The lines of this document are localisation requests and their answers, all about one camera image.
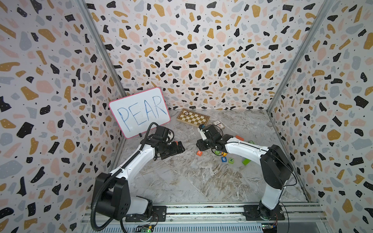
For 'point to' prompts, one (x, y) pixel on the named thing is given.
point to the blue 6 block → (224, 159)
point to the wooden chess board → (193, 118)
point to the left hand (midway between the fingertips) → (180, 150)
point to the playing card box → (219, 124)
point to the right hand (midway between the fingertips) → (199, 143)
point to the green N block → (230, 160)
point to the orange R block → (199, 153)
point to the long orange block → (239, 137)
